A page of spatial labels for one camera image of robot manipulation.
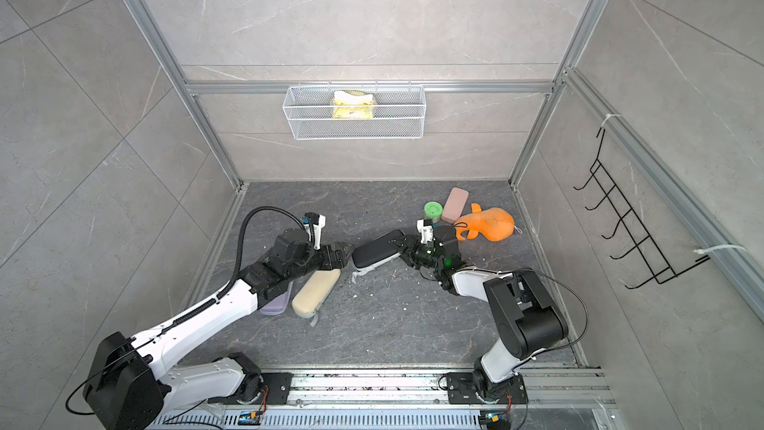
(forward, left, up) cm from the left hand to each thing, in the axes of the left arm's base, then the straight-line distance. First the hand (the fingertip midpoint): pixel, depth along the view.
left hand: (345, 243), depth 79 cm
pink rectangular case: (+27, -38, -18) cm, 50 cm away
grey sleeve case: (+2, -8, -9) cm, 12 cm away
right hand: (+3, -13, -6) cm, 15 cm away
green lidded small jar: (+22, -29, -14) cm, 38 cm away
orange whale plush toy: (+13, -48, -12) cm, 52 cm away
